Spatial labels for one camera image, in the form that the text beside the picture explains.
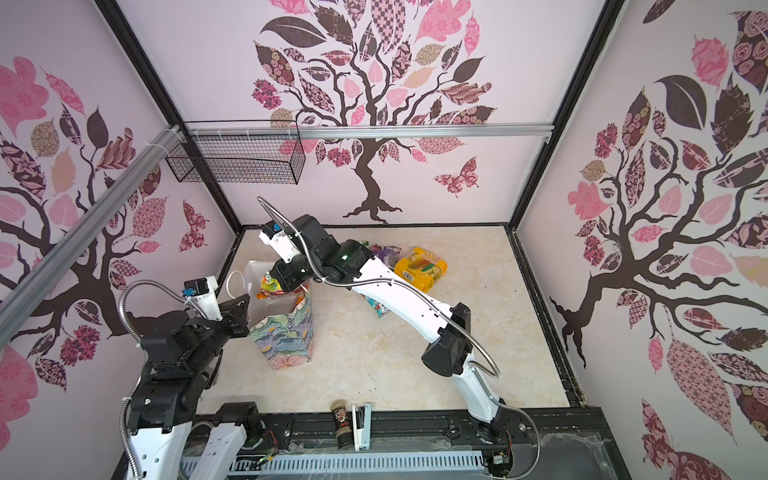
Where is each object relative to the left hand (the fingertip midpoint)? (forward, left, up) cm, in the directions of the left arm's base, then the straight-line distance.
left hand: (251, 302), depth 68 cm
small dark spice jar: (-23, -21, -24) cm, 39 cm away
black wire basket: (+52, +15, +7) cm, 54 cm away
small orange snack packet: (+4, -4, +1) cm, 5 cm away
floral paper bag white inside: (-3, -6, -5) cm, 9 cm away
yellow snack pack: (+26, -43, -22) cm, 55 cm away
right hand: (+6, -5, +5) cm, 9 cm away
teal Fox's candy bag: (+12, -29, -25) cm, 40 cm away
